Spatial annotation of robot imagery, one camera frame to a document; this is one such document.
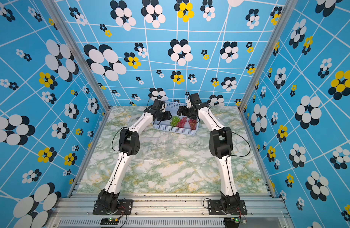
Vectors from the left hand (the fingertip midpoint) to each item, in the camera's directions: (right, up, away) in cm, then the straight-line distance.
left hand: (171, 115), depth 111 cm
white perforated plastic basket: (-4, -7, -11) cm, 14 cm away
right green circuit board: (+32, -55, -41) cm, 76 cm away
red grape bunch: (+9, -5, -4) cm, 11 cm away
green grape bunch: (+3, -4, -2) cm, 5 cm away
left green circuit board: (-30, -56, -38) cm, 74 cm away
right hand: (+10, +1, -9) cm, 13 cm away
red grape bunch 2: (+16, -7, -3) cm, 18 cm away
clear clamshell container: (-1, -21, -14) cm, 26 cm away
